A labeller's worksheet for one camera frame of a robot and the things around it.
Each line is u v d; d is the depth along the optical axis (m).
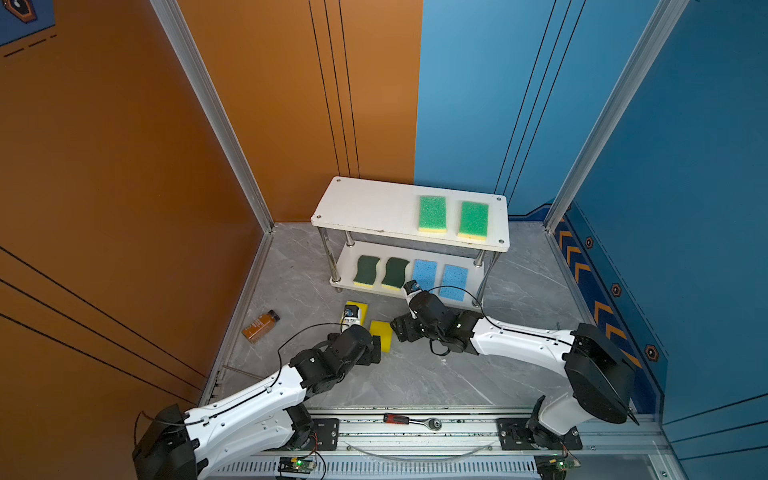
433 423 0.74
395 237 0.72
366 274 0.94
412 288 0.74
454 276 0.95
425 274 0.96
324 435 0.73
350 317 0.71
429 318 0.63
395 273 0.97
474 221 0.71
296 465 0.71
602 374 0.43
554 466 0.71
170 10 0.69
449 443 0.73
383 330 0.90
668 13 0.70
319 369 0.58
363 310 0.94
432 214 0.73
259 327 0.89
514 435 0.72
